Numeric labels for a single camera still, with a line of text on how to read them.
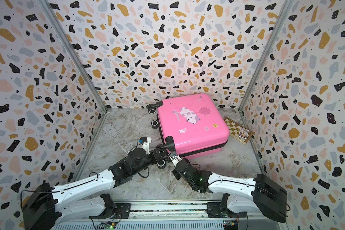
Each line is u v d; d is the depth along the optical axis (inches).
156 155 27.2
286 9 28.3
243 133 39.7
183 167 24.9
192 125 32.8
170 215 28.8
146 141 28.2
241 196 18.4
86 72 38.4
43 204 15.4
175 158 26.9
